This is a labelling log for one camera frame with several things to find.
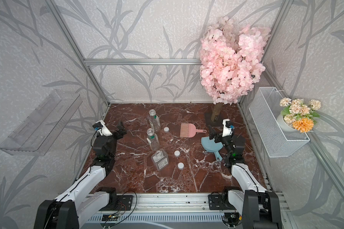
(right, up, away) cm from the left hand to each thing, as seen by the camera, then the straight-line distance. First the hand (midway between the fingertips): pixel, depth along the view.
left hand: (115, 122), depth 79 cm
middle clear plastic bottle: (+20, -10, +6) cm, 23 cm away
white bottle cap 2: (+34, -20, +12) cm, 42 cm away
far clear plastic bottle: (+19, 0, +17) cm, 25 cm away
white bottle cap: (+26, -6, +25) cm, 36 cm away
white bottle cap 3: (+37, -27, +7) cm, 46 cm away
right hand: (+58, -1, +2) cm, 58 cm away
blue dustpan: (+58, -17, +16) cm, 62 cm away
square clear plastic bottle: (+25, -21, +3) cm, 33 cm away
